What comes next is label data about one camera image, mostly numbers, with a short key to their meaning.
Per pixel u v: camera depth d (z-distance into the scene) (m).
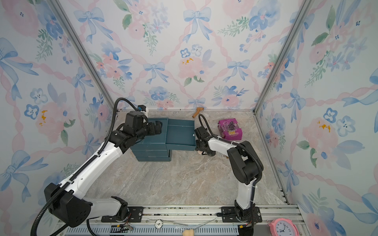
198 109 1.21
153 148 0.78
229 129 1.02
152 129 0.69
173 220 0.73
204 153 0.86
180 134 0.93
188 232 0.68
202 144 0.78
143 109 0.67
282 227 0.69
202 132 0.78
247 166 0.50
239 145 0.53
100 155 0.47
